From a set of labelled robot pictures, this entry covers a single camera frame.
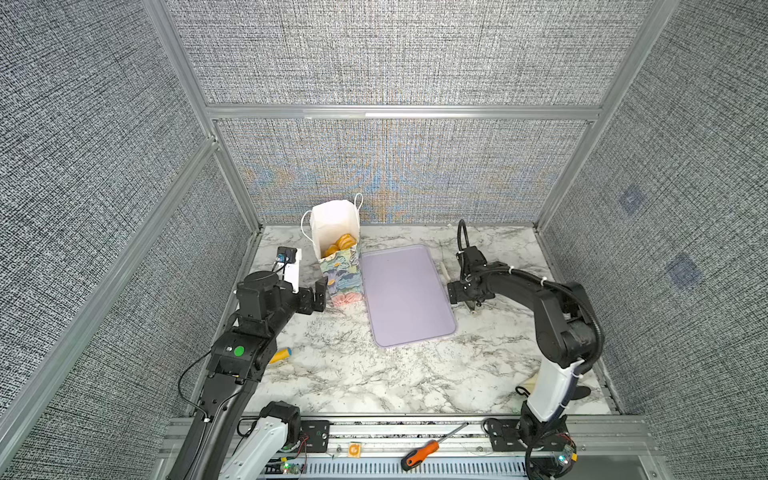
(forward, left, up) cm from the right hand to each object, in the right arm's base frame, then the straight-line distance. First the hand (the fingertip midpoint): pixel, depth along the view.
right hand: (467, 292), depth 99 cm
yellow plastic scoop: (-22, +57, +1) cm, 61 cm away
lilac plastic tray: (-5, +21, +4) cm, 22 cm away
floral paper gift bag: (-3, +39, +17) cm, 43 cm away
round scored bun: (+9, +45, +12) cm, 47 cm away
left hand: (-14, +45, +29) cm, 55 cm away
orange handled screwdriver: (-46, +20, +1) cm, 50 cm away
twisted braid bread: (+10, +40, +15) cm, 44 cm away
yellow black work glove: (-31, -24, -2) cm, 39 cm away
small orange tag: (-44, +35, 0) cm, 56 cm away
